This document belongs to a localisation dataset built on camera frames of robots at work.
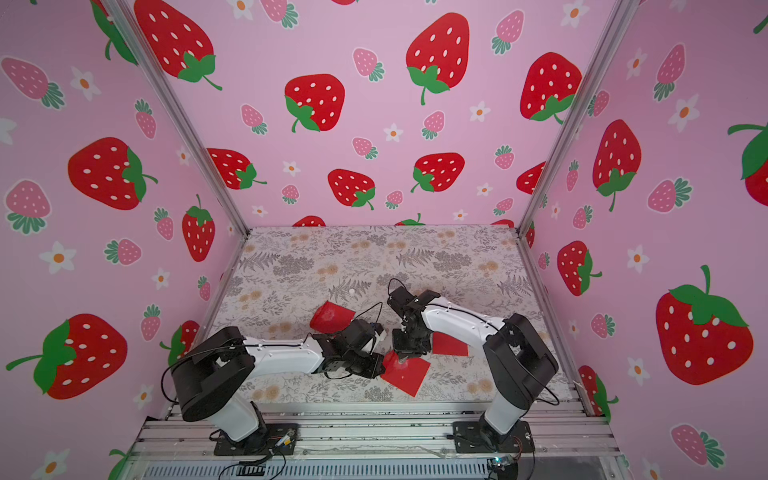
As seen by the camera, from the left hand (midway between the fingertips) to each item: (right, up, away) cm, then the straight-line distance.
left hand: (389, 372), depth 84 cm
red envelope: (-19, +13, +12) cm, 26 cm away
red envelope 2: (+5, -1, 0) cm, 5 cm away
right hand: (+5, +5, +1) cm, 7 cm away
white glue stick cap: (-14, +21, +17) cm, 30 cm away
